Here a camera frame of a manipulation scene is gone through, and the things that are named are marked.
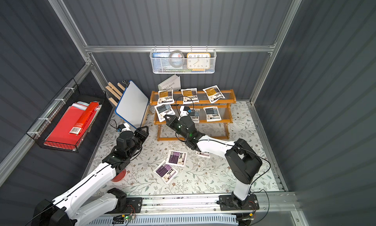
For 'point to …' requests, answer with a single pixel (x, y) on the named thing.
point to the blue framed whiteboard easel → (133, 105)
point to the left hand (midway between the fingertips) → (148, 128)
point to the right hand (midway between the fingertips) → (162, 117)
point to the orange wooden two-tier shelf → (218, 129)
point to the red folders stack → (74, 124)
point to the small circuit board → (120, 219)
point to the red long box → (82, 122)
